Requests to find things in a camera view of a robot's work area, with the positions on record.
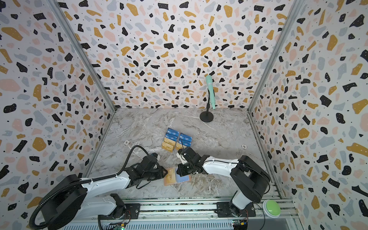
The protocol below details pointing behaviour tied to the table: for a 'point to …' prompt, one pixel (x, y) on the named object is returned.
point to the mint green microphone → (210, 85)
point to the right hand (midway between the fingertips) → (176, 170)
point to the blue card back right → (185, 137)
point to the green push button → (271, 208)
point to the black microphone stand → (207, 116)
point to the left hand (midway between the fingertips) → (170, 171)
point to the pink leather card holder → (178, 178)
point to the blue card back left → (173, 132)
